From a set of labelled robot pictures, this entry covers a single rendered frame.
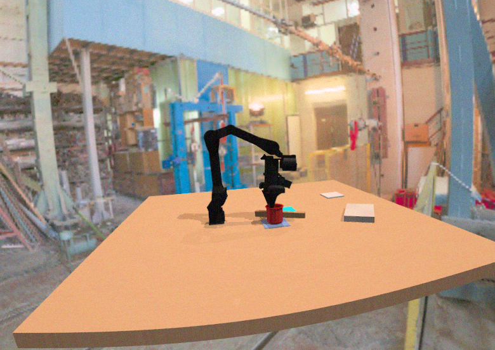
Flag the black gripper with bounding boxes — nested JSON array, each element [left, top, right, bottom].
[[259, 171, 286, 208]]

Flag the red cup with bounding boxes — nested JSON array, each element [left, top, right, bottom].
[[265, 204, 283, 224]]

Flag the pale pink flat rectangular slab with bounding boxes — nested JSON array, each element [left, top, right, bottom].
[[344, 204, 375, 223]]

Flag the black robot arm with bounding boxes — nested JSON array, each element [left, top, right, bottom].
[[204, 124, 297, 225]]

